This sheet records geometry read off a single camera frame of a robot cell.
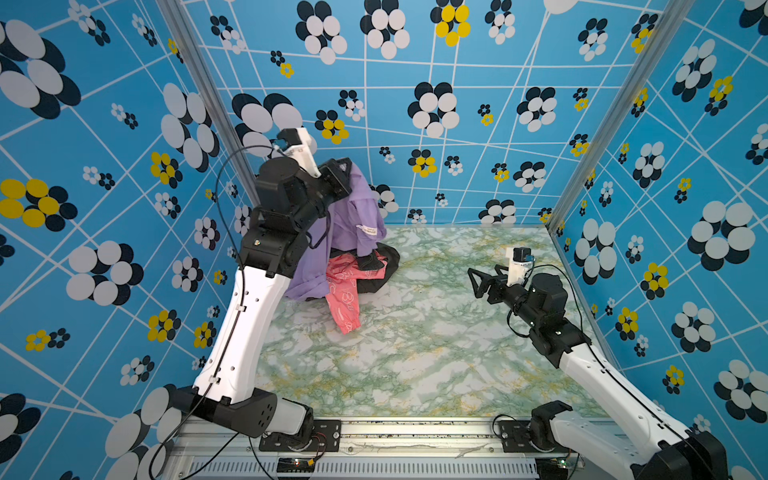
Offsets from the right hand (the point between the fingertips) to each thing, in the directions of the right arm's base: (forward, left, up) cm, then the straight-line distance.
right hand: (485, 269), depth 77 cm
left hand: (+5, +31, +30) cm, 44 cm away
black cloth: (+11, +32, -12) cm, 36 cm away
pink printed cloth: (+2, +40, -14) cm, 42 cm away
